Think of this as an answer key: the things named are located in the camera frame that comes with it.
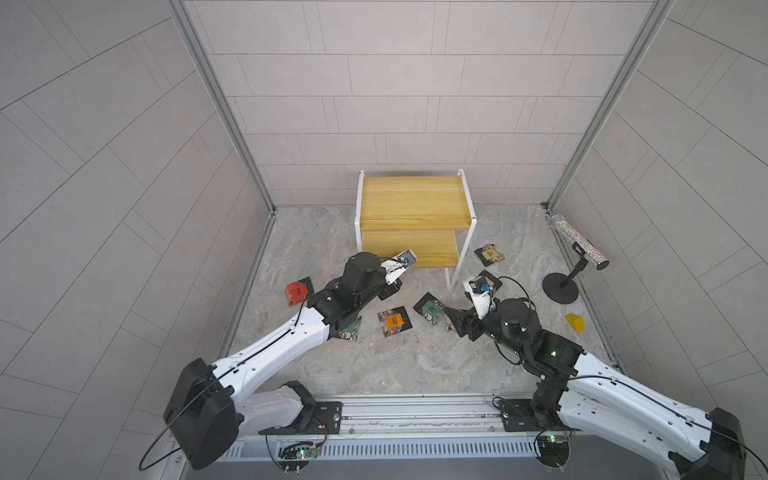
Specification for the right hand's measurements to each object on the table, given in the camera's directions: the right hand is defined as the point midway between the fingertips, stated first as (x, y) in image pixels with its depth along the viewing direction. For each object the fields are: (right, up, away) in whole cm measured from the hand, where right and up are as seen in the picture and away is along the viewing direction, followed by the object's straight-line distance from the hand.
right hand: (454, 304), depth 74 cm
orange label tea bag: (-16, -8, +12) cm, 22 cm away
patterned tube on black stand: (+38, 0, +19) cm, 43 cm away
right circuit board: (+22, -32, -6) cm, 40 cm away
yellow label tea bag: (+16, +3, +22) cm, 27 cm away
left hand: (-14, +11, +3) cm, 18 cm away
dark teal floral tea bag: (-28, -11, +10) cm, 31 cm away
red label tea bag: (-45, -1, +17) cm, 48 cm away
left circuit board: (-37, -31, -9) cm, 49 cm away
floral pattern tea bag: (+17, +10, +28) cm, 34 cm away
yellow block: (+38, -8, +12) cm, 41 cm away
